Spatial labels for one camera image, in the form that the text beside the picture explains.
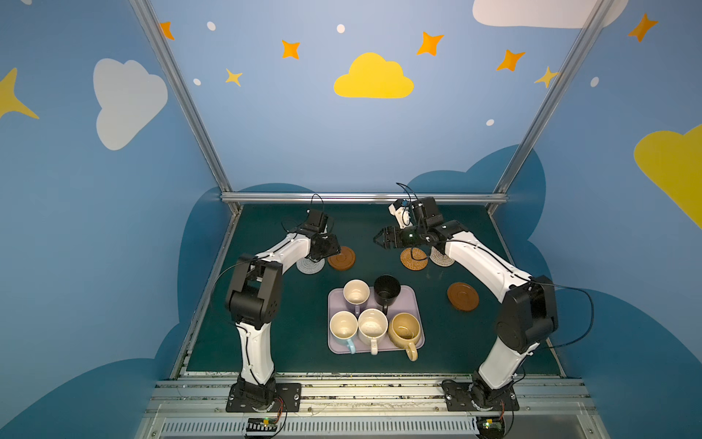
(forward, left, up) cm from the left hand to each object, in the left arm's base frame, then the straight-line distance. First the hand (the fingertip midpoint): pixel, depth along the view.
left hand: (334, 247), depth 100 cm
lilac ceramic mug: (-17, -9, -3) cm, 19 cm away
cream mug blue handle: (-28, -4, -5) cm, 29 cm away
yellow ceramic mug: (-29, -24, -6) cm, 38 cm away
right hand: (-5, -18, +13) cm, 22 cm away
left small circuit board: (-53, +17, -10) cm, 57 cm away
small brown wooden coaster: (-16, -46, -6) cm, 49 cm away
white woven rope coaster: (-5, +10, -6) cm, 12 cm away
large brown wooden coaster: (-1, -3, -7) cm, 8 cm away
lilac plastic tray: (-18, -27, -6) cm, 33 cm away
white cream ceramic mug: (-28, -14, -6) cm, 32 cm away
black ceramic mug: (-16, -18, -1) cm, 25 cm away
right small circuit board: (-53, -46, -10) cm, 71 cm away
